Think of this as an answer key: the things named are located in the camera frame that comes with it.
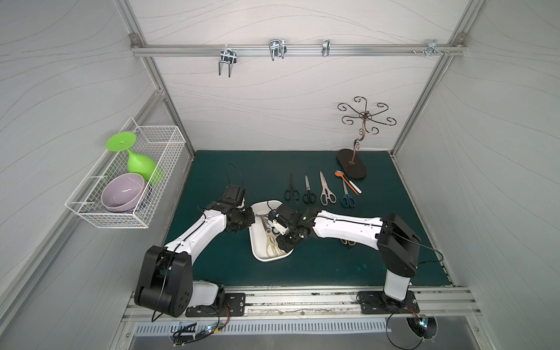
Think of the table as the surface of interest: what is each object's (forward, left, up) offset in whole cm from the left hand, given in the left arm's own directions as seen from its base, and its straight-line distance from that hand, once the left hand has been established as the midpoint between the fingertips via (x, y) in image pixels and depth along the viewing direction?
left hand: (253, 220), depth 87 cm
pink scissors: (+18, -33, -7) cm, 39 cm away
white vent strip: (-34, -6, -8) cm, 36 cm away
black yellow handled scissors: (-19, -30, +26) cm, 44 cm away
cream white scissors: (-9, -8, -6) cm, 14 cm away
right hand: (-8, -12, -2) cm, 14 cm away
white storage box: (-2, -2, -6) cm, 7 cm away
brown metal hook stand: (+39, -48, -5) cm, 62 cm away
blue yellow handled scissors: (+15, -42, -7) cm, 45 cm away
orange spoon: (+31, -41, -7) cm, 51 cm away
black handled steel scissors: (+16, -25, -6) cm, 30 cm away
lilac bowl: (-6, +34, +28) cm, 44 cm away
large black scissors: (+21, -16, -10) cm, 28 cm away
